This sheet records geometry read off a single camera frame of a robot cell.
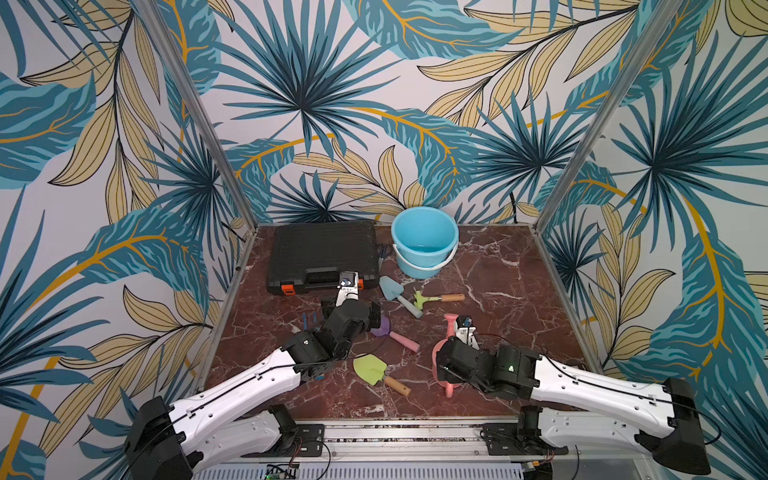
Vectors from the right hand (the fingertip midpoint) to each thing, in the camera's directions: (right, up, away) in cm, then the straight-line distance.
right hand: (448, 361), depth 76 cm
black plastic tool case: (-43, +26, +27) cm, 57 cm away
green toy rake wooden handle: (-5, +12, +23) cm, 26 cm away
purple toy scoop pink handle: (-16, +4, +17) cm, 24 cm away
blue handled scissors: (-17, +29, +34) cm, 48 cm away
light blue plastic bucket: (-2, +33, +33) cm, 46 cm away
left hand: (-23, +15, +1) cm, 27 cm away
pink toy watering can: (0, -6, -3) cm, 6 cm away
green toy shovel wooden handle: (-19, -6, +9) cm, 22 cm away
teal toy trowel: (-13, +15, +25) cm, 32 cm away
